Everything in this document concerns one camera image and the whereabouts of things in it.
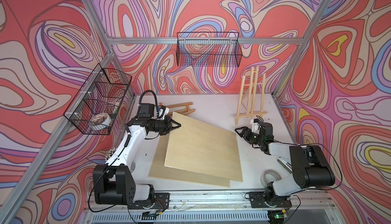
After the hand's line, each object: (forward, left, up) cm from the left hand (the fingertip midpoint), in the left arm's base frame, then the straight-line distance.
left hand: (180, 126), depth 78 cm
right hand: (+4, -35, -16) cm, 38 cm away
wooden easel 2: (+21, -43, -2) cm, 48 cm away
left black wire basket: (+8, +45, +6) cm, 47 cm away
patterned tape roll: (-1, +36, +8) cm, 37 cm away
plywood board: (-8, -11, -8) cm, 16 cm away
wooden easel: (+25, +3, -19) cm, 31 cm away
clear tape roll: (-20, -51, -17) cm, 57 cm away
